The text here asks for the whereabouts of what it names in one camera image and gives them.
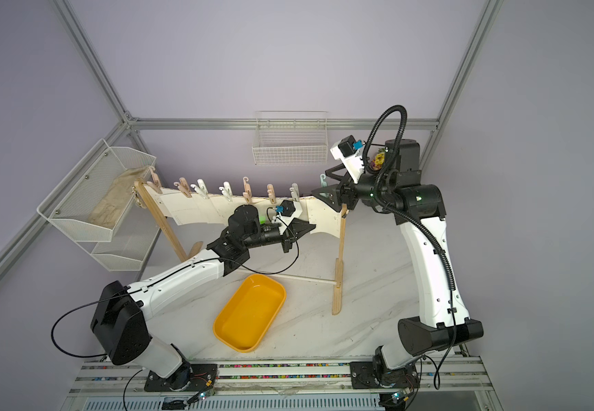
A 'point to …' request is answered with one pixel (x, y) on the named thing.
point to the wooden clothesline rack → (337, 282)
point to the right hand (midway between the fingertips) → (323, 187)
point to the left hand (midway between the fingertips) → (312, 227)
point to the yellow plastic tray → (245, 319)
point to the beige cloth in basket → (105, 210)
